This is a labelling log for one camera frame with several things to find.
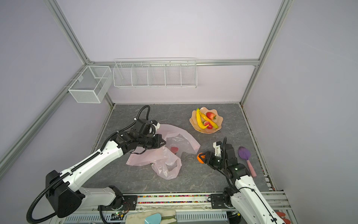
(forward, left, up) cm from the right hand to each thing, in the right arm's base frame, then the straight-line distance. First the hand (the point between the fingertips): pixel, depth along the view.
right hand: (201, 156), depth 80 cm
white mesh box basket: (+45, +74, +16) cm, 88 cm away
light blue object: (-28, +25, -8) cm, 38 cm away
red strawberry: (+35, -11, -5) cm, 37 cm away
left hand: (+3, +20, +9) cm, 22 cm away
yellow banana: (+31, -8, -8) cm, 33 cm away
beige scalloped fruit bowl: (+31, +2, -8) cm, 32 cm away
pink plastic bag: (-3, +20, +5) cm, 21 cm away
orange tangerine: (-2, +2, +1) cm, 3 cm away
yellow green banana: (+29, -3, -8) cm, 31 cm away
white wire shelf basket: (+55, +30, +19) cm, 65 cm away
